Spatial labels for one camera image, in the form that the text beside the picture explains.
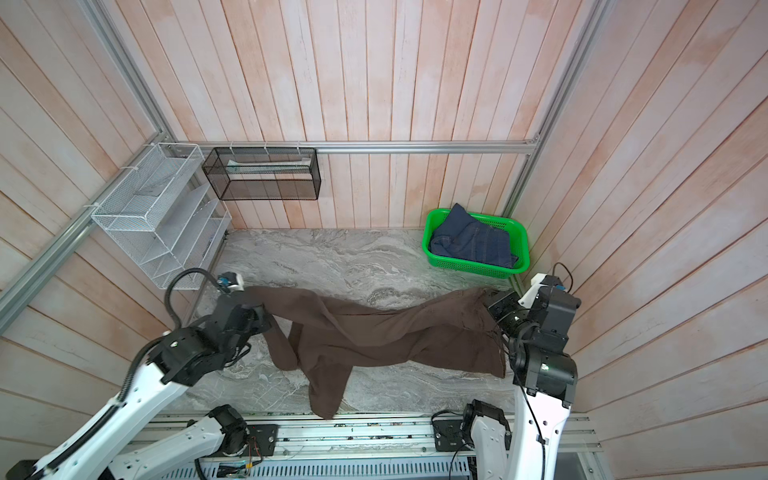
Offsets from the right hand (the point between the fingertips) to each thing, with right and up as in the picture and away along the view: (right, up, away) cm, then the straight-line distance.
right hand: (488, 288), depth 67 cm
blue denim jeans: (+6, +16, +43) cm, 46 cm away
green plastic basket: (+25, +12, +38) cm, 47 cm away
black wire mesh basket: (-66, +37, +38) cm, 85 cm away
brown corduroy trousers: (-37, -13, +9) cm, 41 cm away
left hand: (-54, -6, +5) cm, 55 cm away
